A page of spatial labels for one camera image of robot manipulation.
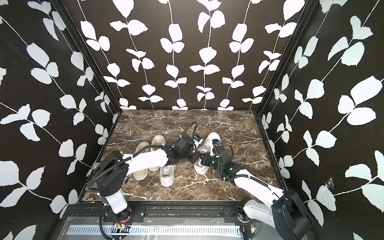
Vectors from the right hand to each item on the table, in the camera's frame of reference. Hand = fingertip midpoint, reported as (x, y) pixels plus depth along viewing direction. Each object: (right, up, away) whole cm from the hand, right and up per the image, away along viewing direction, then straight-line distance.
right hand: (197, 153), depth 82 cm
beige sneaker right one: (-27, +6, +16) cm, 32 cm away
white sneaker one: (+4, +3, +1) cm, 5 cm away
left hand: (+1, +1, +5) cm, 5 cm away
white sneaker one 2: (-16, -11, -3) cm, 20 cm away
